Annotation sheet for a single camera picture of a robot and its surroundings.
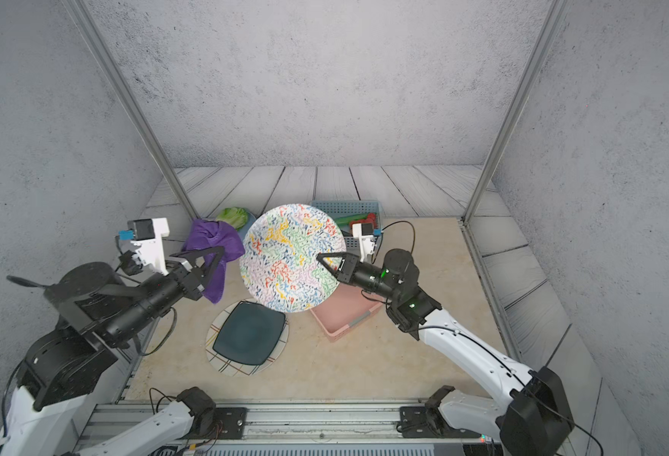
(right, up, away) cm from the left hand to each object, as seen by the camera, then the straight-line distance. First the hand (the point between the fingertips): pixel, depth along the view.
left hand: (224, 249), depth 51 cm
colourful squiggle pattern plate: (+6, -3, +15) cm, 16 cm away
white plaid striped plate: (-10, -35, +31) cm, 48 cm away
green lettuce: (-22, +11, +63) cm, 68 cm away
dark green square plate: (-6, -26, +34) cm, 43 cm away
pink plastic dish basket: (+22, -19, +36) cm, 46 cm away
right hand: (+16, -3, +12) cm, 20 cm away
